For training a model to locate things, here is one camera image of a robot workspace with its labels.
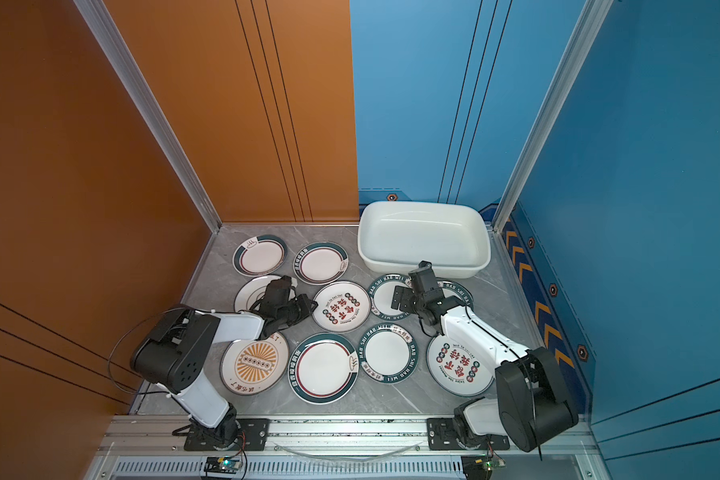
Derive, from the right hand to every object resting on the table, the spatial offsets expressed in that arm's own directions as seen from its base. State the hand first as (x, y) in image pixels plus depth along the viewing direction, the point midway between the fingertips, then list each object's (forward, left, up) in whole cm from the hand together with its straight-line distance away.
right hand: (404, 297), depth 89 cm
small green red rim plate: (+22, +52, -6) cm, 56 cm away
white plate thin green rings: (+7, +50, -6) cm, 50 cm away
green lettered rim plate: (+6, +7, -9) cm, 13 cm away
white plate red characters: (+2, +19, -8) cm, 21 cm away
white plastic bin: (+31, +1, -6) cm, 32 cm away
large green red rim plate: (+20, +29, -8) cm, 36 cm away
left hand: (+3, +27, -6) cm, 28 cm away
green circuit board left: (-40, +46, -9) cm, 62 cm away
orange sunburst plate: (-18, +44, -8) cm, 48 cm away
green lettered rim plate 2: (-13, +5, -9) cm, 17 cm away
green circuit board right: (-41, -16, -11) cm, 45 cm away
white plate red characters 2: (-17, -15, -9) cm, 24 cm away
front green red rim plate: (-18, +24, -8) cm, 31 cm away
